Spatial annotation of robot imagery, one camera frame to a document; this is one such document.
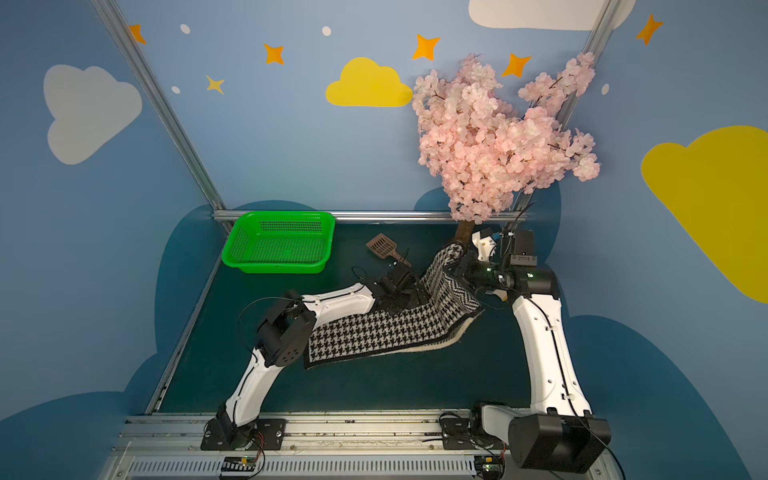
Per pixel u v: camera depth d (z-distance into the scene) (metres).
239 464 0.73
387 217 1.28
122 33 0.71
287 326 0.59
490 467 0.73
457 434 0.75
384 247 1.16
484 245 0.68
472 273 0.64
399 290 0.78
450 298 0.77
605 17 0.70
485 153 0.74
